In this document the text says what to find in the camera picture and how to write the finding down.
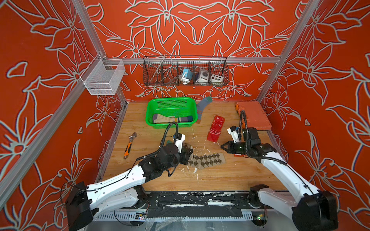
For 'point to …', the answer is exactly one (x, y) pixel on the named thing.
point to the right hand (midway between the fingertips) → (219, 146)
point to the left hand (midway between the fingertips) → (193, 150)
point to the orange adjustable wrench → (128, 147)
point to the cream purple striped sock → (161, 118)
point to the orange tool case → (256, 115)
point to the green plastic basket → (161, 111)
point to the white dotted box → (217, 78)
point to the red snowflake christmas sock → (215, 129)
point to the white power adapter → (203, 77)
